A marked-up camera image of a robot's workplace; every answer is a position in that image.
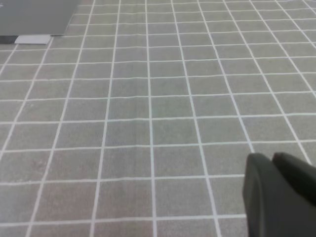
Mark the grey checkered tablecloth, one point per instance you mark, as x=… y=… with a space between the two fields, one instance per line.
x=138 y=121

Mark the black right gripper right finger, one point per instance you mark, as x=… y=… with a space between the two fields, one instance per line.
x=300 y=175

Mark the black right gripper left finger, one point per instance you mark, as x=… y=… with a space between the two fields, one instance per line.
x=272 y=207

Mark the grey cover book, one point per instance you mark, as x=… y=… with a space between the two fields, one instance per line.
x=34 y=21

